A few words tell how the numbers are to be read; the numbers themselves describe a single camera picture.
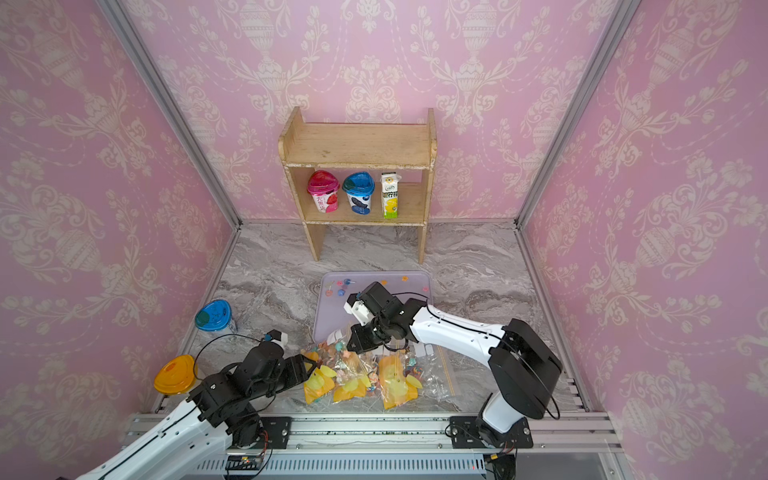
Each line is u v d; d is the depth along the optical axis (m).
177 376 0.74
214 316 0.85
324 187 0.87
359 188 0.87
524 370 0.43
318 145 0.81
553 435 0.75
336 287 1.00
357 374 0.76
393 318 0.62
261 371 0.61
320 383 0.78
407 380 0.79
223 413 0.55
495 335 0.46
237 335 0.70
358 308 0.76
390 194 0.86
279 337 0.76
